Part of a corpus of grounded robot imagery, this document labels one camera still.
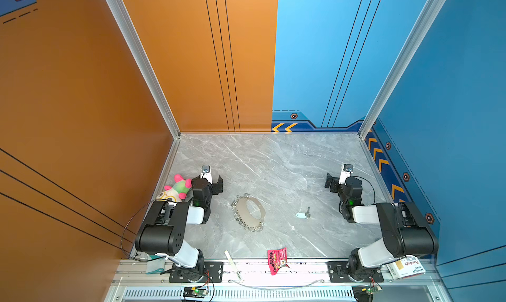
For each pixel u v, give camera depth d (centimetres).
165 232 45
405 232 46
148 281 73
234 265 76
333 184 86
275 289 71
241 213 89
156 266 74
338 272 72
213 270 74
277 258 76
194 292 71
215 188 85
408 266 71
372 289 70
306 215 88
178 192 88
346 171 80
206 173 81
